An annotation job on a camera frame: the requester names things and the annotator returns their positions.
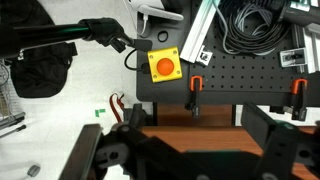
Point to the yellow emergency stop button box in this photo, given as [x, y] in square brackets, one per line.
[165, 65]

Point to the long aluminium extrusion rail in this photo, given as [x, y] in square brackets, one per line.
[200, 30]

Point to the black perforated breadboard table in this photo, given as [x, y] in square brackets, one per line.
[240, 80]

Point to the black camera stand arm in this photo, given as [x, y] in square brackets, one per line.
[66, 31]

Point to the black tipped metal rod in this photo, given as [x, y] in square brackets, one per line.
[15, 130]
[13, 119]

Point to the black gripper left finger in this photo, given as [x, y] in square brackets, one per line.
[140, 146]

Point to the orange black bar clamp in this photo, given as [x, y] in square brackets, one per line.
[196, 96]
[299, 100]

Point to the black fabric bag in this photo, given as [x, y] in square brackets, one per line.
[36, 73]

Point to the wide aluminium corner bracket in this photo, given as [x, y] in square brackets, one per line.
[293, 57]

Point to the small aluminium corner bracket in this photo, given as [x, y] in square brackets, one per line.
[204, 55]

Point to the black cylinder device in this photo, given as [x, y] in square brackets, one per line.
[300, 11]

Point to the green tape piece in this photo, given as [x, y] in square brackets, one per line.
[100, 112]

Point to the grey caster wheel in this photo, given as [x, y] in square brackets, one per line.
[33, 170]

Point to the short aluminium extrusion profile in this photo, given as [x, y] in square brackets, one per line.
[311, 46]

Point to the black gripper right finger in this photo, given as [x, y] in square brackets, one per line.
[280, 146]

